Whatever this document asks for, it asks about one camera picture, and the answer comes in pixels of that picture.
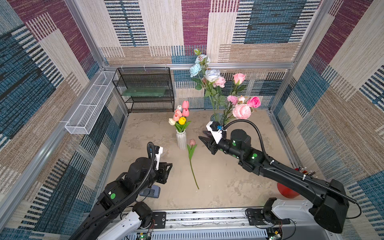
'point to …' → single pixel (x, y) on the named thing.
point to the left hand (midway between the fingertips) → (171, 164)
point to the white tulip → (171, 122)
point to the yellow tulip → (182, 120)
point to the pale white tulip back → (179, 107)
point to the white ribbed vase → (181, 139)
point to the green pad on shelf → (145, 91)
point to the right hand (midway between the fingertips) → (204, 135)
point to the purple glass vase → (217, 117)
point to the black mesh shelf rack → (134, 76)
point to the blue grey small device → (154, 192)
